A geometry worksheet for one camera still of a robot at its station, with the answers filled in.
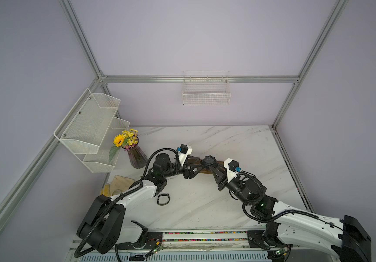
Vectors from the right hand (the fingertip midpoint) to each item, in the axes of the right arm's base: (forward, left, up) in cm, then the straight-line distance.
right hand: (213, 166), depth 71 cm
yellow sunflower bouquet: (+16, +42, +1) cm, 45 cm away
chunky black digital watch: (0, +2, +5) cm, 5 cm away
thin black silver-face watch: (-8, +25, -24) cm, 36 cm away
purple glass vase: (+16, +41, -14) cm, 46 cm away
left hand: (+4, +5, -4) cm, 7 cm away
